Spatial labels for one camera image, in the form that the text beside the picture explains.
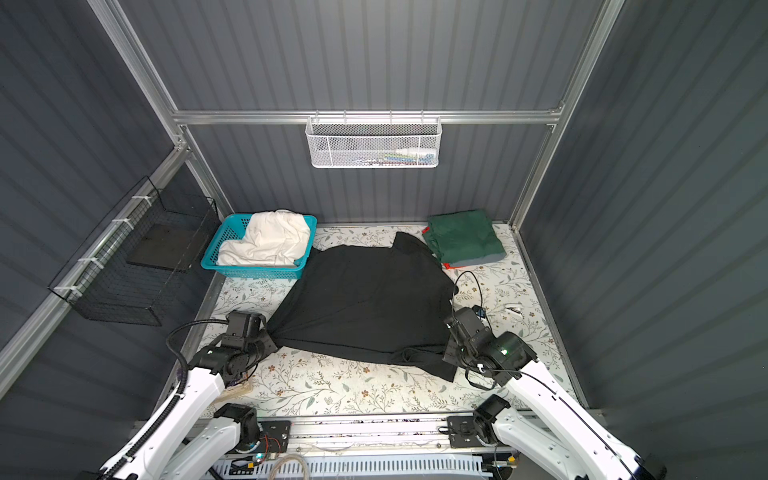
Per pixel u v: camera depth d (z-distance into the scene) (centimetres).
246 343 63
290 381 83
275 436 72
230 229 111
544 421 46
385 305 95
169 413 47
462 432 73
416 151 91
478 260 105
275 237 114
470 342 55
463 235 108
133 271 73
